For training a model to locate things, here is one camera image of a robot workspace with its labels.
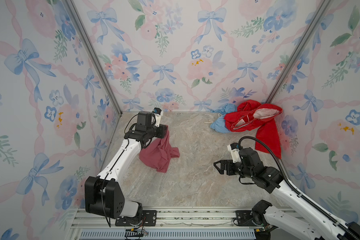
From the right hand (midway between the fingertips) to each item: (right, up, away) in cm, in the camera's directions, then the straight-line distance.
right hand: (219, 163), depth 76 cm
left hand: (-29, +19, +6) cm, 35 cm away
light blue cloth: (+7, +20, +30) cm, 37 cm away
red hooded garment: (+30, +28, +30) cm, 51 cm away
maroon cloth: (-34, +2, +12) cm, 36 cm away
